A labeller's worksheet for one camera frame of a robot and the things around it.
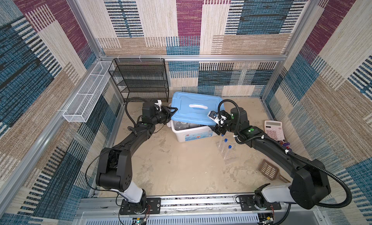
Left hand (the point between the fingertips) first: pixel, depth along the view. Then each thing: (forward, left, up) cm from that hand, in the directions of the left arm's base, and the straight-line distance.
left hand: (178, 107), depth 83 cm
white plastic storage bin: (-11, -5, -8) cm, 14 cm away
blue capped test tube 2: (-17, -26, -9) cm, 32 cm away
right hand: (-6, -20, -4) cm, 22 cm away
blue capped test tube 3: (-21, -27, -9) cm, 35 cm away
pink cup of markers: (-18, -60, -13) cm, 64 cm away
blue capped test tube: (-14, -24, -8) cm, 29 cm away
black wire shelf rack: (+34, +29, -7) cm, 45 cm away
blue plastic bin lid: (+2, -9, -3) cm, 10 cm away
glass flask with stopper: (-1, 0, -18) cm, 18 cm away
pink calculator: (-2, -64, -21) cm, 67 cm away
